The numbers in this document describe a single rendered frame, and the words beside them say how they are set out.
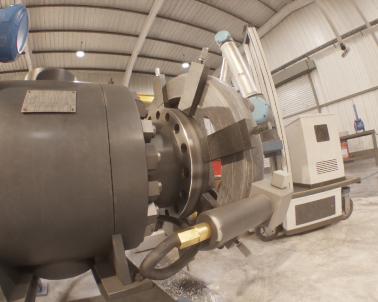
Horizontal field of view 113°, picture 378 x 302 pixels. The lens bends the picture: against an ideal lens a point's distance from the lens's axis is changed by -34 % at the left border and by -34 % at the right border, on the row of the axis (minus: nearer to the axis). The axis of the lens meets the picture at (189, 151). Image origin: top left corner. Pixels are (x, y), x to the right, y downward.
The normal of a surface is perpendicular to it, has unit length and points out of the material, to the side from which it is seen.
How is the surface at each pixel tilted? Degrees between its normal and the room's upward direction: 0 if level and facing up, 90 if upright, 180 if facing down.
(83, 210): 110
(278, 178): 90
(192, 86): 90
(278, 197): 90
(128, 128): 76
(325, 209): 90
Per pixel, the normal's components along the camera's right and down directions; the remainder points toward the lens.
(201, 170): 0.60, 0.02
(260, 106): -0.48, 0.04
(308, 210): -0.12, -0.10
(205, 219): -0.80, 0.03
